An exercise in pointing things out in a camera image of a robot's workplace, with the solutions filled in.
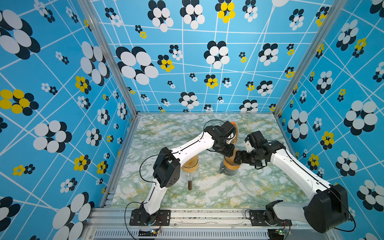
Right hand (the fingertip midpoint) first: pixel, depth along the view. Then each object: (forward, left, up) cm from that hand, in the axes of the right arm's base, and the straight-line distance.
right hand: (242, 161), depth 82 cm
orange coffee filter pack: (+19, 0, -6) cm, 20 cm away
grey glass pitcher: (-3, +8, -6) cm, 11 cm away
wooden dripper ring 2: (-6, +29, +1) cm, 30 cm away
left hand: (+3, +6, +3) cm, 8 cm away
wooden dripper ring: (-3, +6, 0) cm, 7 cm away
